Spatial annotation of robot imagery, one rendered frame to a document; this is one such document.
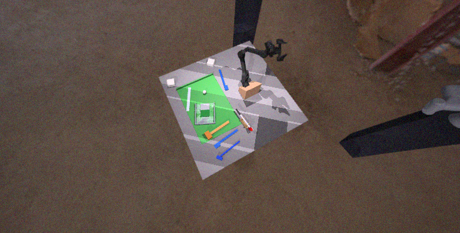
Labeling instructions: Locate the green putting mat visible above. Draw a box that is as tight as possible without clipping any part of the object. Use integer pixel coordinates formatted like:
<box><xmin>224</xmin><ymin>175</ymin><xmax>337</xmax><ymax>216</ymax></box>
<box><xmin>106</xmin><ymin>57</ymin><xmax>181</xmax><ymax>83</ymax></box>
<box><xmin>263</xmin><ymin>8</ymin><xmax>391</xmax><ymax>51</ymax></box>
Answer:
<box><xmin>177</xmin><ymin>75</ymin><xmax>241</xmax><ymax>144</ymax></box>

